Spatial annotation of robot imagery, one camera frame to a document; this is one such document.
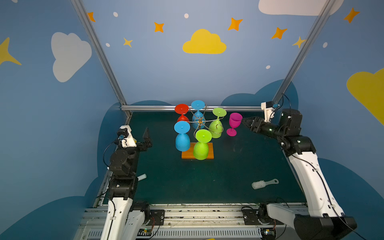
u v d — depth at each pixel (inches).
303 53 33.7
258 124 23.4
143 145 23.0
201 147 28.2
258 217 29.0
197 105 31.4
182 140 29.5
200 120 29.5
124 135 20.5
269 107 24.0
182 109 30.3
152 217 28.9
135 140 21.9
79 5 26.7
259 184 33.2
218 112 30.3
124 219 18.1
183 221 28.9
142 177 33.9
